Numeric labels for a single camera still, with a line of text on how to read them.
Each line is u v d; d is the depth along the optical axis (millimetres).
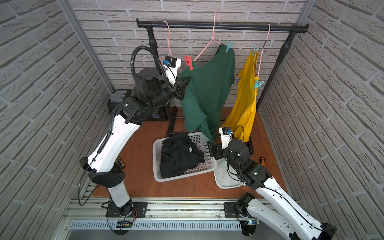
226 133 578
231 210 739
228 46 684
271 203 458
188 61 525
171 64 459
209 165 867
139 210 731
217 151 598
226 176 851
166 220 714
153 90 431
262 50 589
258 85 569
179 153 819
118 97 1018
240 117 861
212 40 827
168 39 849
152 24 559
